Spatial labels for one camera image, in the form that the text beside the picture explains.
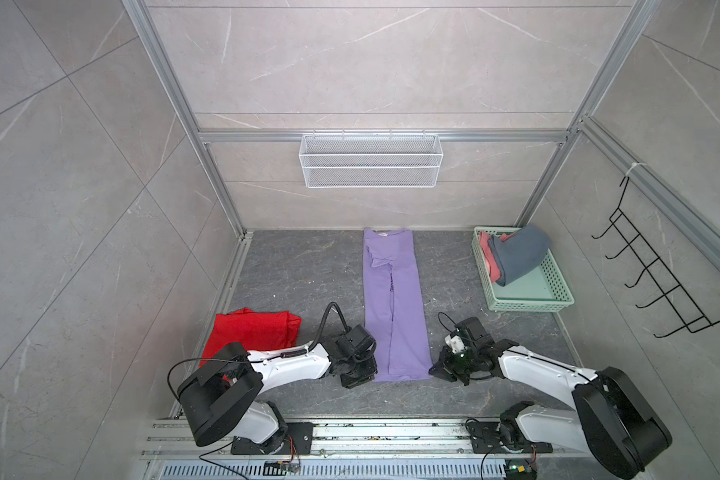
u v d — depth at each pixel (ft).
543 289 3.38
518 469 2.31
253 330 2.95
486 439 2.39
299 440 2.40
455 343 2.70
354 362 2.29
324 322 2.17
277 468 2.35
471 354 2.24
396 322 3.08
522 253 3.30
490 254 3.32
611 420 1.36
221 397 1.39
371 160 3.29
